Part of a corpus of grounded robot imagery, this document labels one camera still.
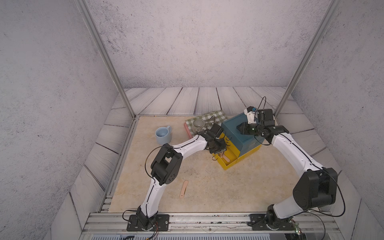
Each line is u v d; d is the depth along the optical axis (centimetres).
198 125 111
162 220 74
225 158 96
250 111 76
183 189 84
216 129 76
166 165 54
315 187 43
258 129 70
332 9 71
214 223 74
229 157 95
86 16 72
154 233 70
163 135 99
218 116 119
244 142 77
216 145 80
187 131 112
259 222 71
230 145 89
